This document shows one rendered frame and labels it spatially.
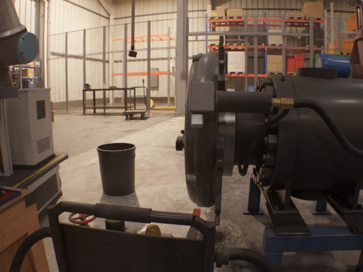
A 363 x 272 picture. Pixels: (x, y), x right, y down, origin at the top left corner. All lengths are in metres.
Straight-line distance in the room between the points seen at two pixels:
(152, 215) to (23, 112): 1.39
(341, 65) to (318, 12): 11.88
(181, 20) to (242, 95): 8.22
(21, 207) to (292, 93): 1.12
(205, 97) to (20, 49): 0.87
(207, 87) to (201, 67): 0.21
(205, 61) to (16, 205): 0.90
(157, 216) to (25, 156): 1.41
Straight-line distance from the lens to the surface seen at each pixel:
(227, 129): 1.12
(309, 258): 1.46
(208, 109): 0.87
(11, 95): 1.51
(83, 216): 0.69
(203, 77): 1.05
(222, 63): 0.97
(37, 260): 1.09
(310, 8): 13.45
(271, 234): 1.12
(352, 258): 1.54
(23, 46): 1.35
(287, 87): 1.18
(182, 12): 9.13
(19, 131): 1.83
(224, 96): 0.90
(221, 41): 1.31
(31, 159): 1.83
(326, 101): 1.19
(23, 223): 0.99
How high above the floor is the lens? 0.81
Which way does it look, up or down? 10 degrees down
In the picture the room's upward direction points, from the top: straight up
